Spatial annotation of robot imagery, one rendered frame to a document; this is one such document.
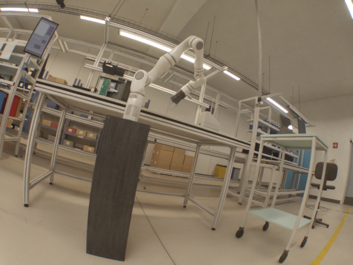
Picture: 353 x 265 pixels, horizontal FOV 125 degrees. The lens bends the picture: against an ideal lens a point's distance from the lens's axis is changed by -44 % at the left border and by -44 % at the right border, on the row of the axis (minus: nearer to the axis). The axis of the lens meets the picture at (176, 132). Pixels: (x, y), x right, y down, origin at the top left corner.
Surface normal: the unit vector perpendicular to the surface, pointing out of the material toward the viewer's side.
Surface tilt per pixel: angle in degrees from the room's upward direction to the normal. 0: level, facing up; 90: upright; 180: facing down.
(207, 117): 90
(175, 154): 90
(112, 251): 90
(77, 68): 90
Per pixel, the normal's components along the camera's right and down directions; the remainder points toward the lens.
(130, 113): 0.25, -0.07
